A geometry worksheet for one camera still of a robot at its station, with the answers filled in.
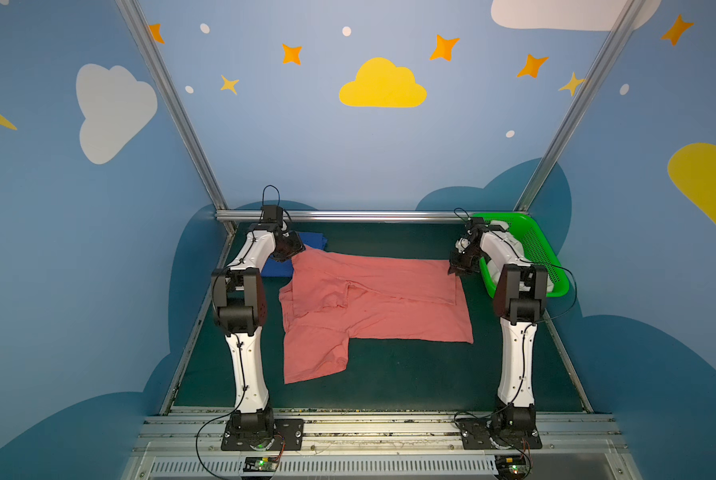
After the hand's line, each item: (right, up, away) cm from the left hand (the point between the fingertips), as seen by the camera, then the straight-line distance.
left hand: (302, 247), depth 103 cm
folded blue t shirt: (-8, -7, -6) cm, 12 cm away
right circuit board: (+57, -54, -31) cm, 85 cm away
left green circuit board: (-4, -53, -32) cm, 62 cm away
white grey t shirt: (+56, -1, -29) cm, 63 cm away
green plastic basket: (+86, -1, +5) cm, 86 cm away
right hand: (+55, -7, +4) cm, 56 cm away
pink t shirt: (+11, -17, -4) cm, 21 cm away
